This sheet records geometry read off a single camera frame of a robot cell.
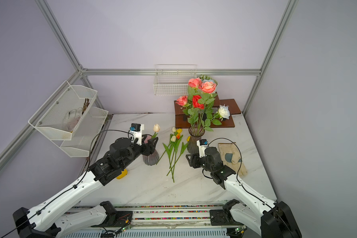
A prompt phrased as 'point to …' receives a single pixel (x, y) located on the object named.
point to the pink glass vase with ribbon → (152, 159)
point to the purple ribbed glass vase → (196, 131)
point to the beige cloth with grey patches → (231, 157)
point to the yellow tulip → (178, 131)
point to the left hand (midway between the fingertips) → (151, 138)
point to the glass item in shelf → (71, 118)
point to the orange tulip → (179, 140)
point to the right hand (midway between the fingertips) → (191, 157)
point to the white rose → (223, 112)
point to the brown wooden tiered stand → (207, 112)
